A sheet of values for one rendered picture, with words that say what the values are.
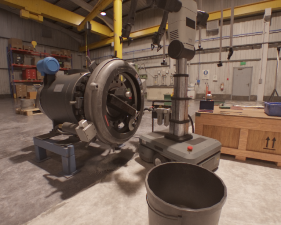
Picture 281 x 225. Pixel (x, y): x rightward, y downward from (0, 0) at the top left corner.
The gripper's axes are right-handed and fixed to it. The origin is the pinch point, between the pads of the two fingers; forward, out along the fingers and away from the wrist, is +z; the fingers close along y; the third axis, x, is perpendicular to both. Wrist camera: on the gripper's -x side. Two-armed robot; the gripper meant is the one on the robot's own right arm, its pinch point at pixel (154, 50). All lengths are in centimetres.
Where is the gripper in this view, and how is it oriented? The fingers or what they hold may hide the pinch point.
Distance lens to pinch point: 203.3
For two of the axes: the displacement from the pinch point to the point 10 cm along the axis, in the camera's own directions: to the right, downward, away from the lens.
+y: -8.0, 1.0, -5.9
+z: -3.0, 7.9, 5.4
